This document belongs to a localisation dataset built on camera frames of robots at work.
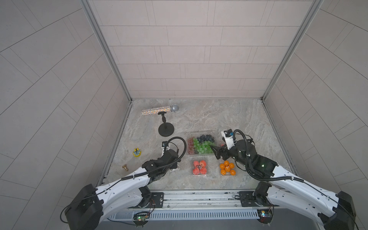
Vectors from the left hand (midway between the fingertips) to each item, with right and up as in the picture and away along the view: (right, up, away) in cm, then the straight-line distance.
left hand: (176, 157), depth 84 cm
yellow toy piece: (-24, +2, +2) cm, 25 cm away
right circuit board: (+45, -23, -16) cm, 53 cm away
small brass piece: (-29, -4, -3) cm, 30 cm away
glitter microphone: (-1, +30, -4) cm, 30 cm away
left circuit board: (-14, -21, -20) cm, 32 cm away
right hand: (+22, +11, -10) cm, 26 cm away
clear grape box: (+14, +8, +2) cm, 16 cm away
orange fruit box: (+29, -4, -5) cm, 30 cm away
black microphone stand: (-9, +15, +12) cm, 22 cm away
